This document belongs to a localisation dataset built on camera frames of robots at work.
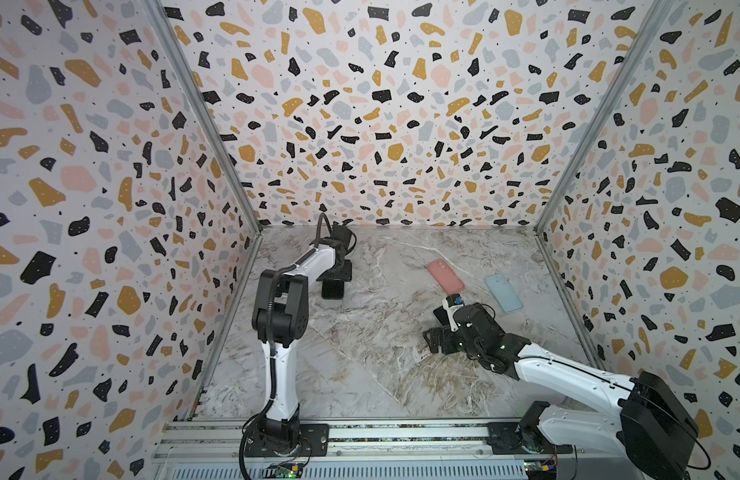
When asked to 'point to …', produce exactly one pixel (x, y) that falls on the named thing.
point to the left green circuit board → (283, 471)
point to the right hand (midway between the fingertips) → (433, 326)
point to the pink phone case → (446, 276)
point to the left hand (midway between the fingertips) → (338, 270)
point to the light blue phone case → (504, 292)
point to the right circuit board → (539, 470)
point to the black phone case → (332, 289)
